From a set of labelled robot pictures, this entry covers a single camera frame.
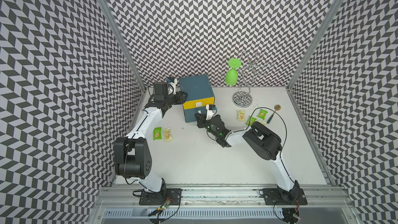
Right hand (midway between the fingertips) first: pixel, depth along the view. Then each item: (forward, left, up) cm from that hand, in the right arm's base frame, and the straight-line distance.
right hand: (194, 115), depth 93 cm
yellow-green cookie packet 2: (+5, -30, -8) cm, 32 cm away
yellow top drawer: (+1, -4, +11) cm, 11 cm away
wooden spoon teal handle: (+11, -55, -7) cm, 57 cm away
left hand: (+6, +5, +12) cm, 14 cm away
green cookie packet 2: (0, -36, -8) cm, 37 cm away
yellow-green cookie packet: (-11, +16, -6) cm, 21 cm away
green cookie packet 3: (-8, +23, -7) cm, 26 cm away
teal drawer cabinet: (+6, -4, +13) cm, 15 cm away
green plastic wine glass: (+19, -23, +15) cm, 33 cm away
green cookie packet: (+6, -44, -7) cm, 45 cm away
